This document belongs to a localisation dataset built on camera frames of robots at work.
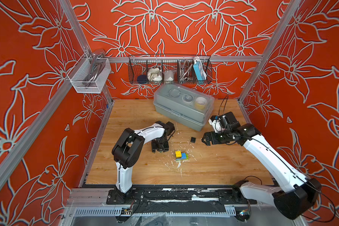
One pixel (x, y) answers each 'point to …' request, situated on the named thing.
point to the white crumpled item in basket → (154, 74)
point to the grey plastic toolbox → (187, 106)
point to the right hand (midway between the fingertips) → (206, 138)
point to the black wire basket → (169, 69)
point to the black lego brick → (193, 140)
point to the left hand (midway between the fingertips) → (161, 150)
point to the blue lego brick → (183, 156)
